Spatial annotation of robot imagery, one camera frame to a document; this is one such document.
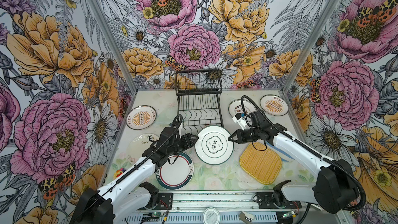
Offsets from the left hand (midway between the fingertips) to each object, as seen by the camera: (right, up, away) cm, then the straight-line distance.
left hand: (195, 143), depth 81 cm
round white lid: (+8, -26, -15) cm, 31 cm away
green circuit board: (-17, -30, -9) cm, 35 cm away
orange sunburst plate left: (-37, +11, +24) cm, 46 cm away
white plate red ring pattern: (+27, +18, +32) cm, 46 cm away
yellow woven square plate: (+37, -12, +6) cm, 39 cm away
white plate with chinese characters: (+9, -1, -1) cm, 9 cm away
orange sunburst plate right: (+55, +20, +31) cm, 66 cm away
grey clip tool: (+23, -29, -12) cm, 39 cm away
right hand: (+18, +1, -2) cm, 18 cm away
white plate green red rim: (-10, -17, 0) cm, 19 cm away
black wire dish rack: (+1, +21, +31) cm, 37 cm away
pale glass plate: (-35, -4, +13) cm, 37 cm away
